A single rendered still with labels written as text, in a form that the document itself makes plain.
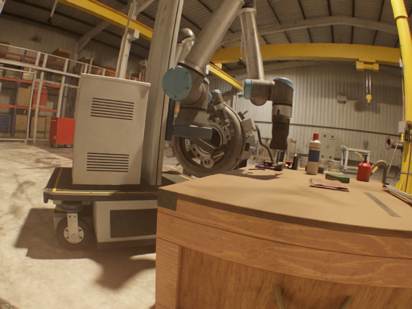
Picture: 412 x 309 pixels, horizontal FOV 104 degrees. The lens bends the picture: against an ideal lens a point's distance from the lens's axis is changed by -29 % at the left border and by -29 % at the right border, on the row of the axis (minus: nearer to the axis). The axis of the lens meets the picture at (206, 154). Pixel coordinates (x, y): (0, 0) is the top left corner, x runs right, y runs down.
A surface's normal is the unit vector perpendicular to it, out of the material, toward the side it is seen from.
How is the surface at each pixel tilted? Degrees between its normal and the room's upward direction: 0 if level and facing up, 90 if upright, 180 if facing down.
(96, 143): 90
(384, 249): 90
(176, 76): 95
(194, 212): 90
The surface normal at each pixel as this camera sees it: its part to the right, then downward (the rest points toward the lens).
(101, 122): 0.54, 0.11
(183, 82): -0.33, 0.11
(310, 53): -0.53, 0.00
